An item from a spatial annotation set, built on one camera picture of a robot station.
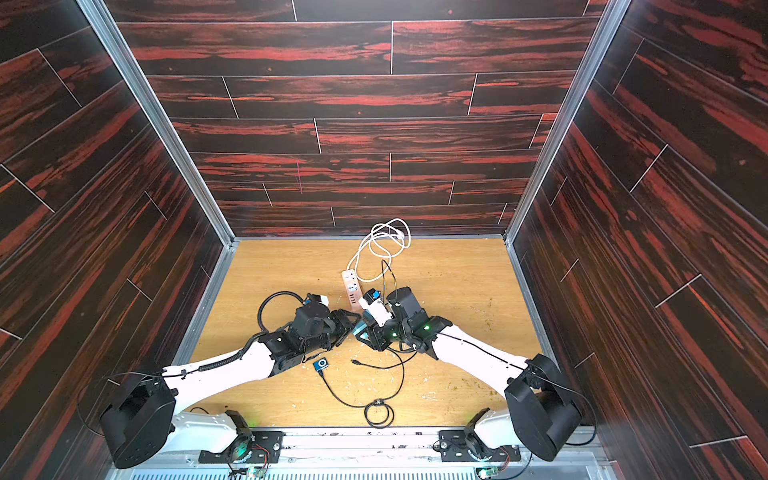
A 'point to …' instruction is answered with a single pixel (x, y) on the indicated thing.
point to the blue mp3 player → (320, 364)
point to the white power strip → (353, 288)
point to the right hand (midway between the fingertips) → (367, 328)
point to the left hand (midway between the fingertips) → (363, 322)
